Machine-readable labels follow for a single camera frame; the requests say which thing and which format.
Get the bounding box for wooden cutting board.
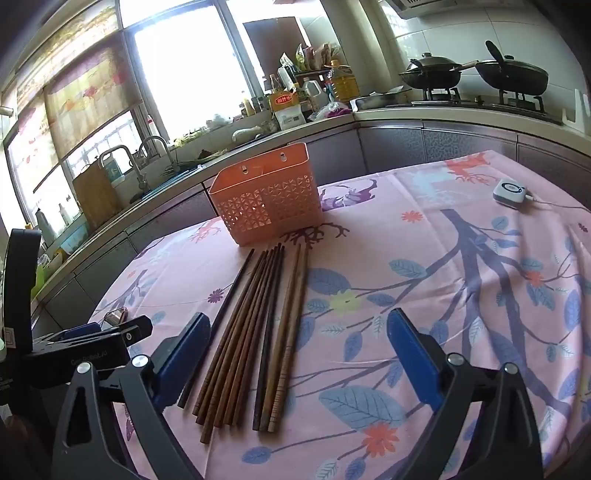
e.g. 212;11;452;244
72;161;122;229

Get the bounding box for pink plastic utensil basket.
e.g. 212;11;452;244
207;142;323;247

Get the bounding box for white device cable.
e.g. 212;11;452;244
526;194;591;215

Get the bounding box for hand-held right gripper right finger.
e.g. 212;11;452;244
387;308;544;480

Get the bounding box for green onions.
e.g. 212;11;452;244
175;154;219;169

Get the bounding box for steel sink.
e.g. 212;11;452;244
129;171;204;205

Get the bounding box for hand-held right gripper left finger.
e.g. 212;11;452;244
52;312;212;480

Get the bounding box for curved steel faucet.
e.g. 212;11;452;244
139;136;179;174

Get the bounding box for yellow cooking oil bottle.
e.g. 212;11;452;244
330;60;360;103

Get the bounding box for dark brown board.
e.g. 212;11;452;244
242;16;308;70

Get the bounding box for pile of food bags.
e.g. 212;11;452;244
293;43;343;75

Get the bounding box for pink floral tablecloth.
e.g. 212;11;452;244
88;150;591;480

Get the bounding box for black wok with lid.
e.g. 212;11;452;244
475;41;550;97

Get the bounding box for steel tray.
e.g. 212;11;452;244
353;91;411;112

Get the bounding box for printed roller blind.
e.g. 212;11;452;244
44;44;144;160

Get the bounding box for bundle of wooden chopsticks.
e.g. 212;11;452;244
178;243;311;445

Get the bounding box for gas stove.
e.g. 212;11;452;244
355;88;564;125

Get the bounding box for carton with red label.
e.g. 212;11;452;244
269;92;308;130

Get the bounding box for small white round-button device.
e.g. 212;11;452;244
492;178;532;205

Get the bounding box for white plastic jug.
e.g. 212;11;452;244
302;79;324;112

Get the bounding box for blue and white soap bag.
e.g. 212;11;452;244
104;154;124;185

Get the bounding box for square steel faucet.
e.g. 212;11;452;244
99;144;145;192

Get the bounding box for range hood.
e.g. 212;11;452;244
385;0;444;19

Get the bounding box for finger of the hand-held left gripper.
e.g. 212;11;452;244
25;315;154;371
32;322;105;346

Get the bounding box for white plastic holder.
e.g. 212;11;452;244
562;90;591;134

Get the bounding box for black wok with wooden handle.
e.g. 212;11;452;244
398;52;478;90

